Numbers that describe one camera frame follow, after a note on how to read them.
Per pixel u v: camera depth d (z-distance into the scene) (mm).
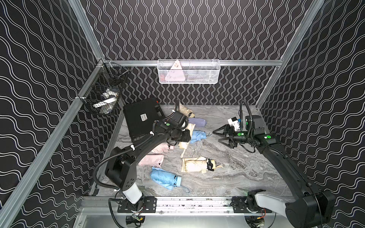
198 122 1053
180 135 708
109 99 763
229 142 676
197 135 974
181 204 762
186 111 1098
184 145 781
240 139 641
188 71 1310
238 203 744
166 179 794
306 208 377
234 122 714
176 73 899
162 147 905
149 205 741
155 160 859
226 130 650
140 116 1035
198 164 838
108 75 972
